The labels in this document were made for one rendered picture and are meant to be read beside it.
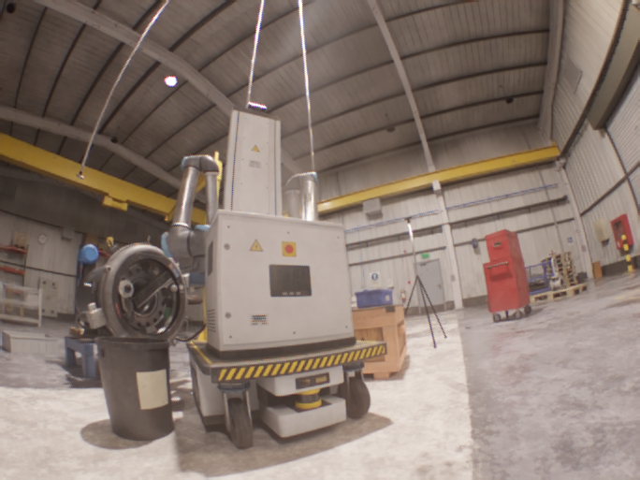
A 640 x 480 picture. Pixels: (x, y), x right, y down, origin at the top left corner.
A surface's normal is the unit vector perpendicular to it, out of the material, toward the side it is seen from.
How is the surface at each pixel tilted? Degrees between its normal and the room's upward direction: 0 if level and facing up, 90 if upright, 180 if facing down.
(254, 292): 90
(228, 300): 90
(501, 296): 90
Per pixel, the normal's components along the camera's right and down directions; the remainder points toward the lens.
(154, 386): 0.93, -0.12
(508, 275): -0.84, -0.07
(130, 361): 0.54, -0.22
